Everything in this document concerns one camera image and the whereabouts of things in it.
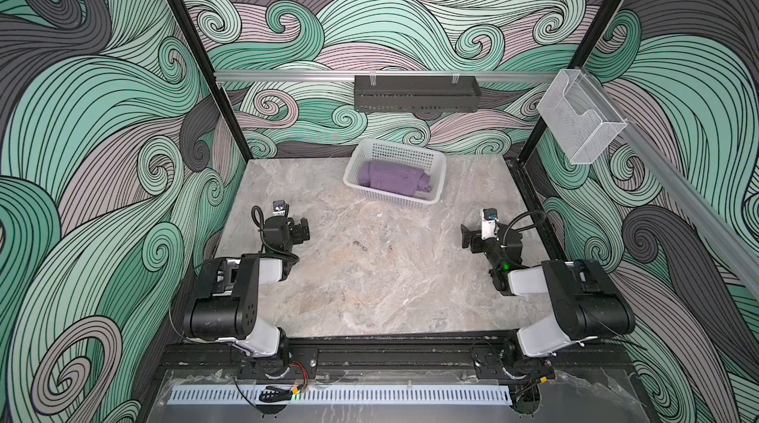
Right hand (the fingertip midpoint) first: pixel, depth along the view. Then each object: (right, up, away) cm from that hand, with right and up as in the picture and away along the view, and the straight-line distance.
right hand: (476, 223), depth 93 cm
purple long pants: (-26, +15, +11) cm, 32 cm away
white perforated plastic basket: (-32, +27, +23) cm, 47 cm away
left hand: (-61, +2, +1) cm, 61 cm away
